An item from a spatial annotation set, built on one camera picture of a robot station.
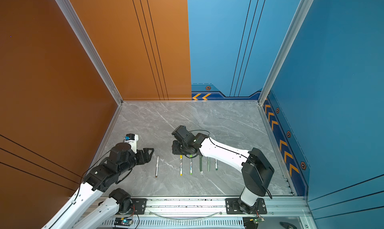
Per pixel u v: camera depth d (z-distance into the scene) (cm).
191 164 87
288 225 68
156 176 83
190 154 57
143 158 65
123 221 71
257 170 42
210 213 72
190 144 61
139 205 74
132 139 66
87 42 85
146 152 67
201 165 87
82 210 46
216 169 85
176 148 71
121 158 54
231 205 72
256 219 70
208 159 89
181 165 86
